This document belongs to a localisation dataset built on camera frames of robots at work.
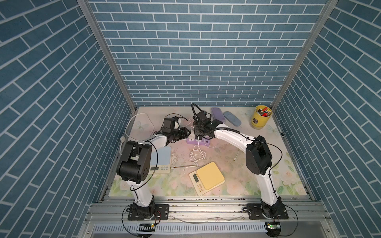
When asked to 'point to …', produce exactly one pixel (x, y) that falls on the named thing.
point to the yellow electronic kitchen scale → (207, 177)
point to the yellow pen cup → (262, 115)
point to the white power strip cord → (122, 139)
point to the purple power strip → (205, 141)
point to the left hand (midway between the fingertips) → (191, 133)
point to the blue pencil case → (232, 118)
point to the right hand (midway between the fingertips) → (198, 129)
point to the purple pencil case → (218, 114)
